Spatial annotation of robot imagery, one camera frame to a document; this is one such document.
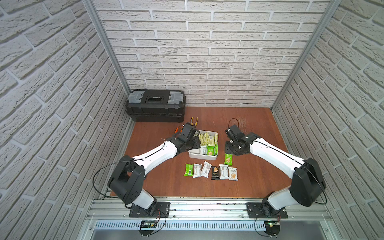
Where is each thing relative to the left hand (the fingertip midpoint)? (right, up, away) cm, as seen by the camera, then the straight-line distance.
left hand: (200, 140), depth 86 cm
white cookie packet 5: (+19, -19, -1) cm, 27 cm away
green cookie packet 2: (+18, -12, +4) cm, 22 cm away
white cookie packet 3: (+4, -17, 0) cm, 18 cm away
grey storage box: (-3, -9, +5) cm, 11 cm away
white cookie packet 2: (-2, -17, -1) cm, 18 cm away
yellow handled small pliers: (-3, +10, +23) cm, 25 cm away
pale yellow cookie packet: (+11, 0, +11) cm, 16 cm away
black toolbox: (-30, +22, +13) cm, 40 cm away
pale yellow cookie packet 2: (+4, -1, +11) cm, 11 cm away
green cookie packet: (+7, -8, +8) cm, 13 cm away
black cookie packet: (+9, -19, -1) cm, 21 cm away
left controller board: (-26, -41, -15) cm, 51 cm away
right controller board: (+35, -40, -16) cm, 56 cm away
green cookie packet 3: (-7, -17, 0) cm, 18 cm away
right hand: (+17, -5, 0) cm, 18 cm away
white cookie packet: (+2, -7, +8) cm, 11 cm away
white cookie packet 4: (+14, -18, -1) cm, 23 cm away
